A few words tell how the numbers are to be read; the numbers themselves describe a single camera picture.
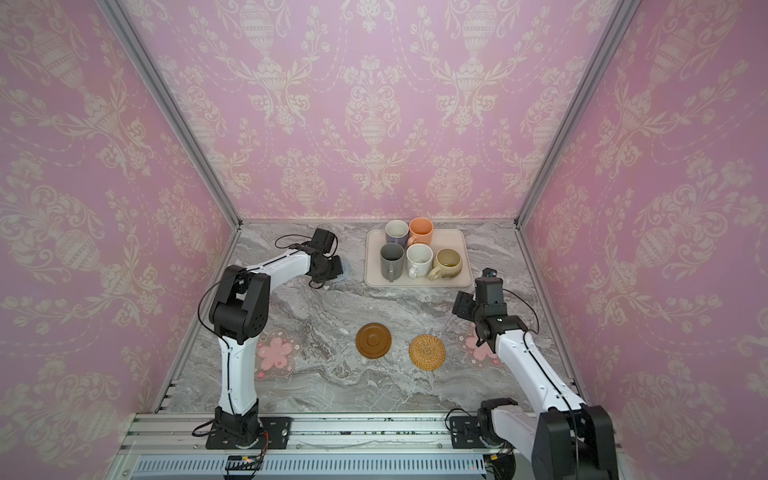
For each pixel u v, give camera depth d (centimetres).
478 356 87
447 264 102
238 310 57
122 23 71
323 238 85
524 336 56
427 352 87
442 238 117
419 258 105
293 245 81
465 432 73
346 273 102
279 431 75
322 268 83
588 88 81
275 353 86
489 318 62
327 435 76
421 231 107
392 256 97
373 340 90
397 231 111
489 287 65
